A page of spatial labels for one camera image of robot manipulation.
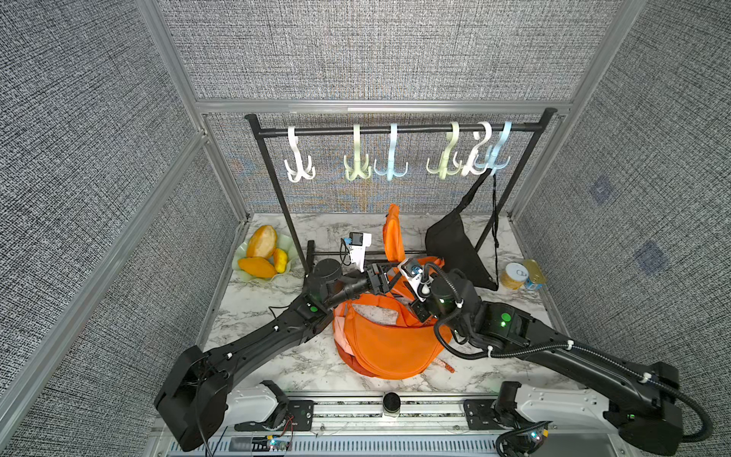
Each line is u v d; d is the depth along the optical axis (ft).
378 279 2.02
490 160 2.20
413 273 1.86
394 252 2.20
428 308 1.95
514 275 3.11
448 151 2.09
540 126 1.95
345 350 2.55
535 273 3.16
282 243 3.46
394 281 2.07
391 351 2.39
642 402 1.29
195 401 1.32
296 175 2.18
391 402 2.19
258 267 3.25
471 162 2.17
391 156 2.10
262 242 3.29
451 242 2.94
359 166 2.17
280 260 3.27
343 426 2.40
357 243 2.07
